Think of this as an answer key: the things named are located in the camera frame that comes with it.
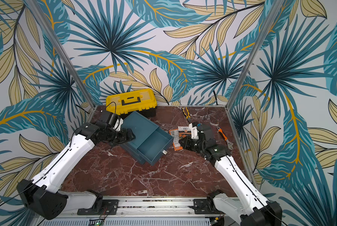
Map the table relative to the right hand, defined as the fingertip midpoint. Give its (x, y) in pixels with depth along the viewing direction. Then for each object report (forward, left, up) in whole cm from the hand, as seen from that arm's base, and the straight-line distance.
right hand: (179, 141), depth 76 cm
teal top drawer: (+3, +12, -8) cm, 15 cm away
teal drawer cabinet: (+7, +20, +2) cm, 22 cm away
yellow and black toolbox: (+32, +36, -3) cm, 49 cm away
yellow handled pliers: (+34, -10, -20) cm, 41 cm away
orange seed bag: (+19, +1, -20) cm, 27 cm away
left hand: (0, +27, +1) cm, 27 cm away
